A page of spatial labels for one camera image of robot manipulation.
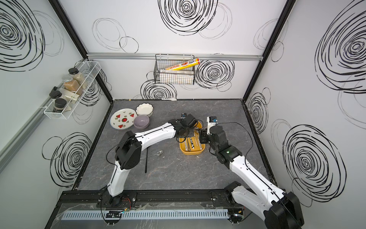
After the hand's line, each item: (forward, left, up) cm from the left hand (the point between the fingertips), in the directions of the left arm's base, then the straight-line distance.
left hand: (190, 132), depth 91 cm
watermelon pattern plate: (+16, +52, -9) cm, 55 cm away
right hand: (-6, -6, +12) cm, 14 cm away
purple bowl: (+11, +36, -5) cm, 38 cm away
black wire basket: (+24, +5, +26) cm, 35 cm away
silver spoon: (-12, +19, -7) cm, 23 cm away
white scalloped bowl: (+25, +36, -7) cm, 44 cm away
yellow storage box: (-6, +3, -8) cm, 10 cm away
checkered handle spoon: (-5, -1, -7) cm, 9 cm away
